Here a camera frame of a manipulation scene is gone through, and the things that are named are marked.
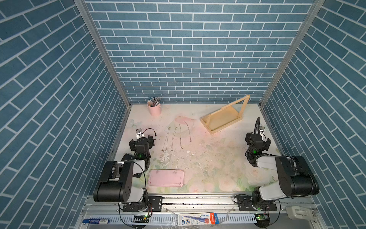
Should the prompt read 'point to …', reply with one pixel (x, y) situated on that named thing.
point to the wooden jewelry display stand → (228, 115)
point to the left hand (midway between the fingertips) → (144, 137)
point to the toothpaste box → (199, 219)
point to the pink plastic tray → (166, 177)
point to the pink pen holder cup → (155, 111)
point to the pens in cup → (154, 101)
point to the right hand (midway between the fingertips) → (260, 136)
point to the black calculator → (127, 157)
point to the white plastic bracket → (300, 213)
